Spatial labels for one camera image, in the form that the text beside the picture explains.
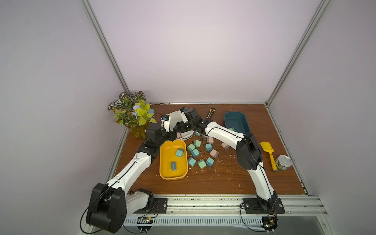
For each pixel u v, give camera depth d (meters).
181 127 0.82
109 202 0.39
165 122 0.71
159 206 0.73
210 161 0.87
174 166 0.83
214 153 0.90
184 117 0.74
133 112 0.83
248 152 0.55
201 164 0.85
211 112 1.14
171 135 0.73
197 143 0.95
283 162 0.82
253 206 0.73
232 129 1.03
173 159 0.88
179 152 0.90
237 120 1.09
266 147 0.93
